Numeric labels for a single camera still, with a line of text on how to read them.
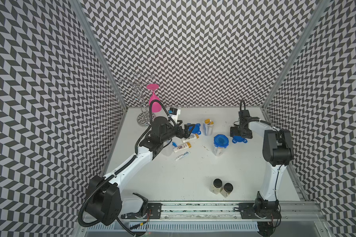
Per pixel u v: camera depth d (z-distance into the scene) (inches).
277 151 21.7
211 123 36.9
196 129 41.7
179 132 26.7
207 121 37.2
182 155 35.7
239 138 38.8
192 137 39.0
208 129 38.2
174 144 38.6
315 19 27.8
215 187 28.4
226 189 28.1
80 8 28.6
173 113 26.2
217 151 34.4
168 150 35.2
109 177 16.4
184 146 37.1
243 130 32.5
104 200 15.5
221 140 33.5
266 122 35.5
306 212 30.0
